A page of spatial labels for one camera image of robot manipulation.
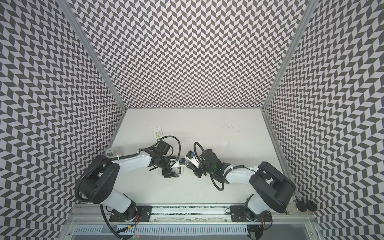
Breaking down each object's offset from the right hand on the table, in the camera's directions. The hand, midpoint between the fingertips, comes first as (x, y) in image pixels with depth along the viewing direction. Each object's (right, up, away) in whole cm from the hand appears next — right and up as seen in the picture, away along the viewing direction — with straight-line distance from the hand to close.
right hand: (189, 168), depth 84 cm
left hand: (-8, -2, +4) cm, 9 cm away
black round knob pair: (+60, -14, -13) cm, 62 cm away
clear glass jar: (-44, +9, -1) cm, 45 cm away
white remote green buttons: (-23, +19, +20) cm, 36 cm away
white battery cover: (+22, +12, +16) cm, 30 cm away
